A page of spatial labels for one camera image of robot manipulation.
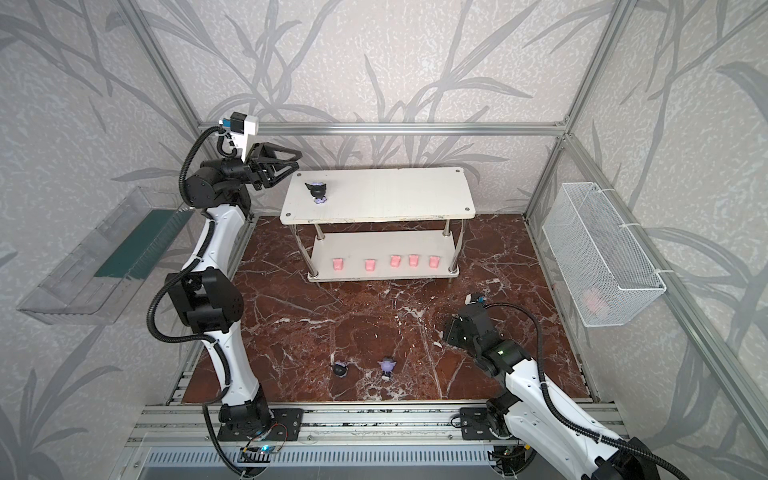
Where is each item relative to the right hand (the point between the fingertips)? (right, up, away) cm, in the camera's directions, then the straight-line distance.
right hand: (449, 316), depth 84 cm
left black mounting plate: (-42, -24, -12) cm, 50 cm away
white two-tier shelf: (-23, +28, +34) cm, 50 cm away
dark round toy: (-30, -13, -5) cm, 33 cm away
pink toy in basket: (+34, +6, -10) cm, 36 cm away
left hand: (-36, +39, -18) cm, 56 cm away
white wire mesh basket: (+29, +16, -22) cm, 40 cm away
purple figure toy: (-18, -12, -3) cm, 22 cm away
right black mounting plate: (+5, -24, -11) cm, 27 cm away
